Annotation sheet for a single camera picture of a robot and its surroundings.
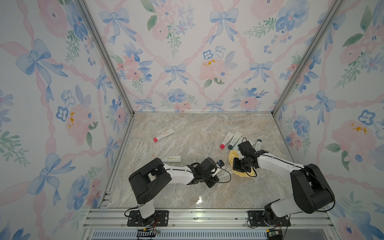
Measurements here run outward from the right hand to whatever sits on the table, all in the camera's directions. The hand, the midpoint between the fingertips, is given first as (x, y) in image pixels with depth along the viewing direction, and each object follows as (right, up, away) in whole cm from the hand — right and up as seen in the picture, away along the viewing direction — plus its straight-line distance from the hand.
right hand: (234, 167), depth 91 cm
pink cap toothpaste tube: (-43, +20, +16) cm, 50 cm away
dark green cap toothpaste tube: (+5, +18, +13) cm, 23 cm away
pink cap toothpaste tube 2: (-1, +18, +14) cm, 22 cm away
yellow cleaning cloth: (+1, +8, +4) cm, 9 cm away
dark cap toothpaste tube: (+18, +13, +8) cm, 23 cm away
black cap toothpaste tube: (-8, -2, -5) cm, 9 cm away
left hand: (-10, -5, -4) cm, 12 cm away
